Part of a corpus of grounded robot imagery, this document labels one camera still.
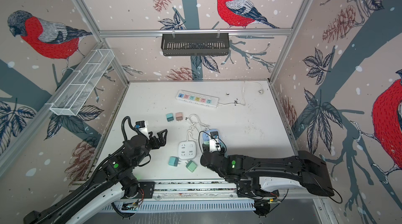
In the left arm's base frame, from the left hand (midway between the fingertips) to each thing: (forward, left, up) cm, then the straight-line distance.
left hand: (160, 132), depth 76 cm
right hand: (-6, -21, -6) cm, 23 cm away
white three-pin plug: (+39, -64, -14) cm, 76 cm away
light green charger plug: (-12, -15, -15) cm, 24 cm away
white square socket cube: (-4, -12, -13) cm, 19 cm away
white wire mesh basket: (+10, +39, +14) cm, 43 cm away
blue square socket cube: (+5, -23, -14) cm, 27 cm away
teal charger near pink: (+17, 0, -14) cm, 22 cm away
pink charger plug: (+18, -6, -15) cm, 24 cm away
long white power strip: (+32, -18, -13) cm, 39 cm away
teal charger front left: (-9, -6, -15) cm, 18 cm away
